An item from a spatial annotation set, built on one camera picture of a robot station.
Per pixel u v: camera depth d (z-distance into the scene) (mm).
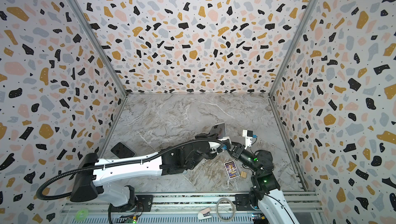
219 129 876
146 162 457
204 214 700
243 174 820
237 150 637
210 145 506
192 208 731
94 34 877
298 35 894
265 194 549
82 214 703
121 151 923
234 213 702
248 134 687
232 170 835
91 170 407
